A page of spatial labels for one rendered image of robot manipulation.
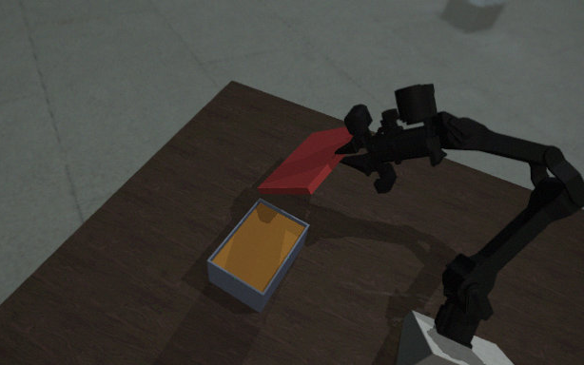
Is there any red rectangular lid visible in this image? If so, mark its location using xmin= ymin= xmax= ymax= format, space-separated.
xmin=258 ymin=126 xmax=353 ymax=195

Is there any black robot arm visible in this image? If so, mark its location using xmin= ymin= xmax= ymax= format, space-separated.
xmin=378 ymin=84 xmax=584 ymax=349

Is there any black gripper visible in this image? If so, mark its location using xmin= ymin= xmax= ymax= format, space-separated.
xmin=335 ymin=104 xmax=407 ymax=194

